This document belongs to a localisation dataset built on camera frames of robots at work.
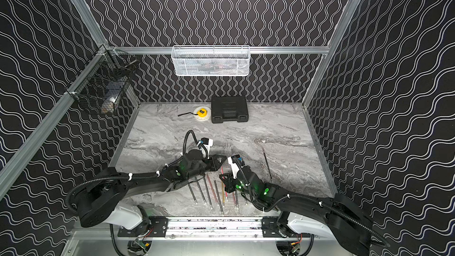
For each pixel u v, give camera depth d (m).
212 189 0.86
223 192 0.70
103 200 0.44
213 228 0.76
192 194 0.84
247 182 0.58
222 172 0.78
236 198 0.82
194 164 0.63
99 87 0.92
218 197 0.84
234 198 0.83
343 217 0.41
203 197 0.84
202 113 1.13
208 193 0.84
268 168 0.92
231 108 1.10
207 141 0.76
